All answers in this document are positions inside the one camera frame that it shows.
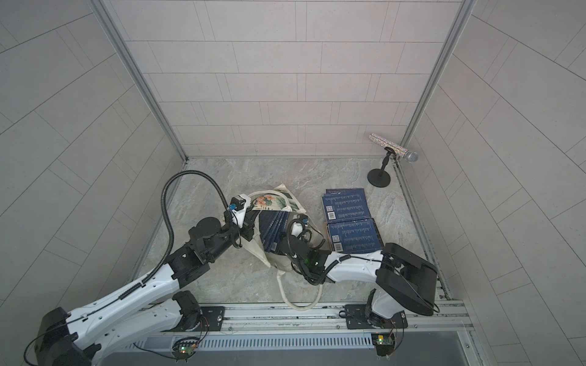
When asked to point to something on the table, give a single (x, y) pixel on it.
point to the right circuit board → (384, 343)
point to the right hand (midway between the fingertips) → (277, 237)
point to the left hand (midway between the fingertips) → (264, 206)
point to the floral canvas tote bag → (284, 199)
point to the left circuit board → (184, 348)
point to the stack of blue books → (274, 229)
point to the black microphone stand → (380, 178)
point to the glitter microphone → (410, 155)
